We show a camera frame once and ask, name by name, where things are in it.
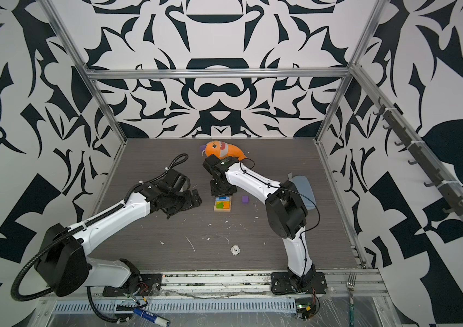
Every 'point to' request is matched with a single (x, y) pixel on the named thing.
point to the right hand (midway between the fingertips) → (219, 193)
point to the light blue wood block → (226, 199)
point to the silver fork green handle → (350, 285)
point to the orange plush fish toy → (221, 150)
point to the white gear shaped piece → (235, 250)
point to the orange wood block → (226, 206)
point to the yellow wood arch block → (226, 201)
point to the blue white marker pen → (151, 317)
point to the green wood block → (220, 206)
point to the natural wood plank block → (216, 209)
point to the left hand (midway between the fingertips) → (194, 200)
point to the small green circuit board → (305, 307)
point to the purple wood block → (245, 199)
